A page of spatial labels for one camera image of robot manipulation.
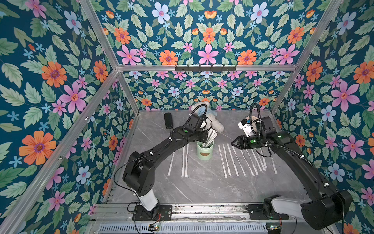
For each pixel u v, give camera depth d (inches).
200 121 26.2
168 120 43.8
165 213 28.9
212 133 33.1
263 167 35.1
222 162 35.8
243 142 25.4
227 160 36.5
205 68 36.3
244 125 27.1
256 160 36.5
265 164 35.7
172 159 36.6
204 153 33.8
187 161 36.4
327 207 14.7
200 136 29.5
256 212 28.5
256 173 34.2
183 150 37.8
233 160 36.6
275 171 34.2
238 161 36.1
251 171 34.7
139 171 17.8
